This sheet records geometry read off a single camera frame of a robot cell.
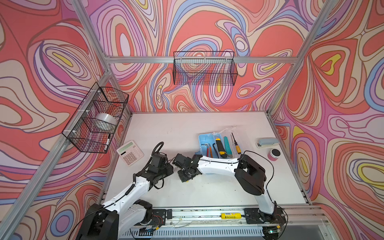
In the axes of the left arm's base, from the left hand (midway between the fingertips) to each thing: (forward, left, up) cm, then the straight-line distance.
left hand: (173, 167), depth 87 cm
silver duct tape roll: (+9, +30, +30) cm, 43 cm away
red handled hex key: (+14, -21, -3) cm, 26 cm away
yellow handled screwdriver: (+7, -38, +9) cm, 39 cm away
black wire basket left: (+7, +35, +31) cm, 47 cm away
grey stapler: (+18, -62, -1) cm, 64 cm away
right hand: (-6, -8, -4) cm, 10 cm away
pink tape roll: (+7, -62, +1) cm, 62 cm away
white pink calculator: (+10, +28, -1) cm, 30 cm away
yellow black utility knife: (+9, -29, +5) cm, 31 cm away
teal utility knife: (+11, -33, +4) cm, 35 cm away
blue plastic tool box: (+12, -35, +8) cm, 38 cm away
